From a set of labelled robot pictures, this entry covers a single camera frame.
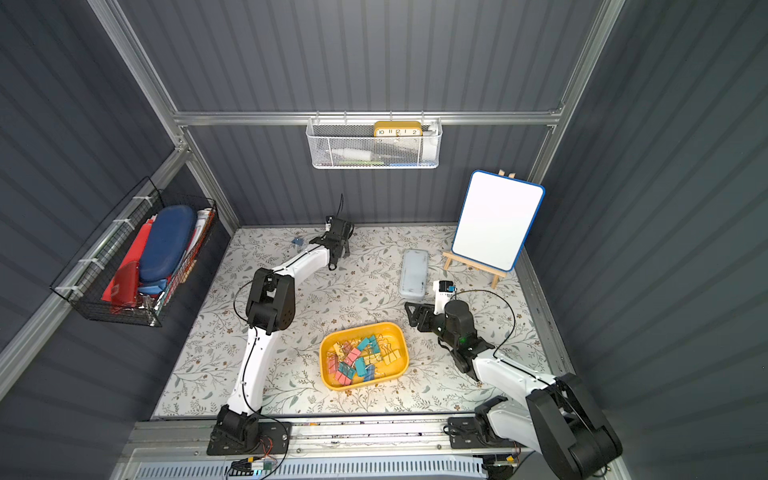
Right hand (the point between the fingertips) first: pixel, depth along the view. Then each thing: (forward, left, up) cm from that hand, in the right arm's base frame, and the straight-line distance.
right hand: (421, 303), depth 85 cm
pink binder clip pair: (-18, +23, -10) cm, 31 cm away
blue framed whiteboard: (+20, -22, +14) cm, 33 cm away
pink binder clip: (-13, +20, -8) cm, 25 cm away
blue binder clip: (-17, +15, -10) cm, 24 cm away
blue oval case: (+5, +65, +21) cm, 68 cm away
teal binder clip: (-8, +15, -11) cm, 20 cm away
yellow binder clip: (-11, +24, -8) cm, 27 cm away
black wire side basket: (-10, +72, +24) cm, 77 cm away
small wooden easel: (+22, -12, -5) cm, 25 cm away
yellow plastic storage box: (-12, +17, -9) cm, 23 cm away
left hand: (+28, +28, -7) cm, 40 cm away
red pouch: (-9, +67, +21) cm, 70 cm away
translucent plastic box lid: (+16, +1, -9) cm, 19 cm away
